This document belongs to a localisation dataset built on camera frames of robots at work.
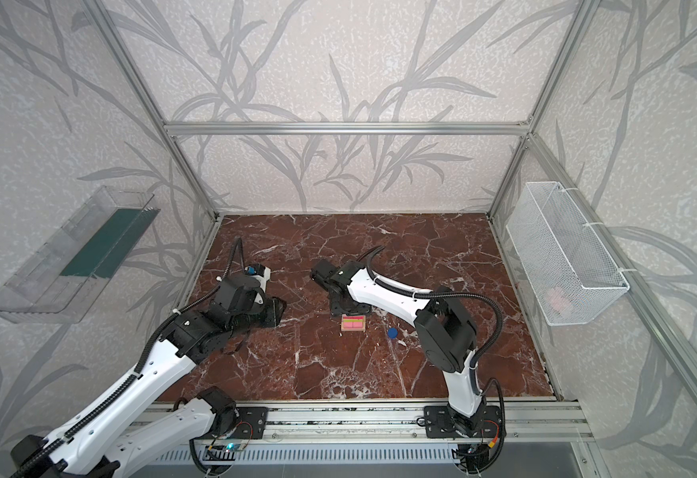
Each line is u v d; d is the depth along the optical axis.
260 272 0.67
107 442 0.41
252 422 0.73
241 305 0.56
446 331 0.48
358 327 0.89
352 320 0.88
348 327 0.89
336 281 0.62
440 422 0.73
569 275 0.62
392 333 0.89
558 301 0.73
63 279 0.64
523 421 0.75
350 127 0.94
